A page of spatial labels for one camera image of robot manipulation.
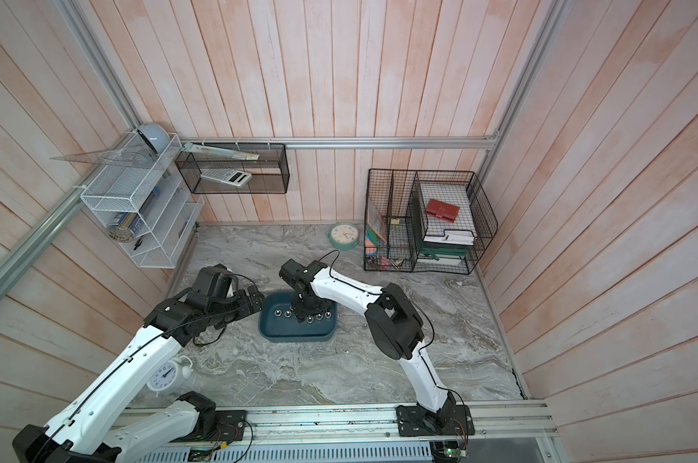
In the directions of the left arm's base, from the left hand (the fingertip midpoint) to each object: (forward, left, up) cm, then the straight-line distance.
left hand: (253, 307), depth 77 cm
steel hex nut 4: (+2, -32, -16) cm, 36 cm away
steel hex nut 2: (+6, -6, -16) cm, 18 cm away
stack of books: (+25, -61, -4) cm, 66 cm away
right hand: (+6, -15, -13) cm, 20 cm away
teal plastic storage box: (+3, -4, -16) cm, 17 cm away
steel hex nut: (+6, -3, -15) cm, 17 cm away
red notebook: (+32, -57, +6) cm, 66 cm away
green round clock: (+40, -25, -15) cm, 49 cm away
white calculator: (+45, +14, +10) cm, 48 cm away
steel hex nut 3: (+4, -20, -13) cm, 24 cm away
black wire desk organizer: (+30, -52, +3) cm, 60 cm away
